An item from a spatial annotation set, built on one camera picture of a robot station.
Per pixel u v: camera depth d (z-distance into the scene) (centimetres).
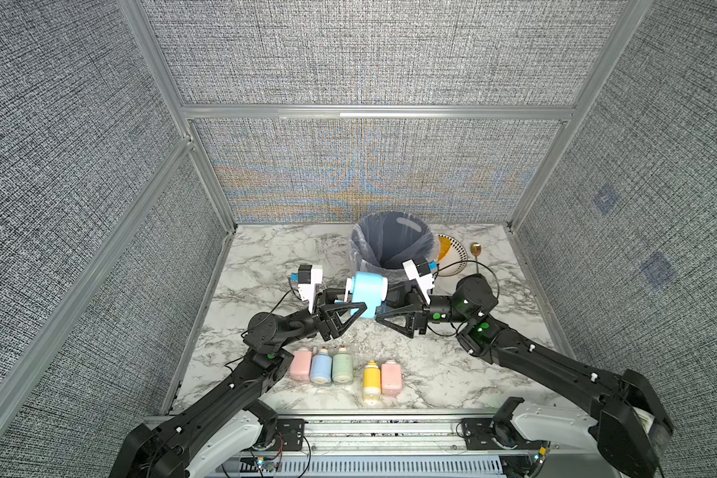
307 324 57
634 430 40
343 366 77
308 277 56
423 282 58
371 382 75
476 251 110
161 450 42
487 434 69
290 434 74
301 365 78
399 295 64
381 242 93
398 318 56
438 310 59
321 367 78
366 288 57
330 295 62
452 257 107
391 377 76
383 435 75
